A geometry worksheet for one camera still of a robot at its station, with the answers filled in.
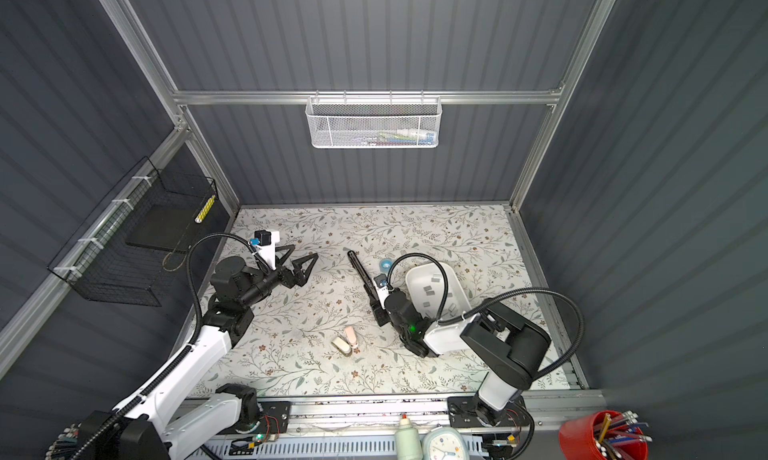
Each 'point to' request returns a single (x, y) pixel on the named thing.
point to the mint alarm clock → (445, 443)
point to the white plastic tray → (425, 285)
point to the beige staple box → (342, 346)
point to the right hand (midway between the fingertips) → (380, 294)
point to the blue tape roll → (385, 265)
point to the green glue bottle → (407, 441)
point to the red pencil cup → (604, 435)
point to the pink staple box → (351, 337)
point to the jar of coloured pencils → (64, 446)
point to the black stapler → (376, 303)
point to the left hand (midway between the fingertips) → (304, 250)
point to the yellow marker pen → (205, 209)
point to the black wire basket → (122, 249)
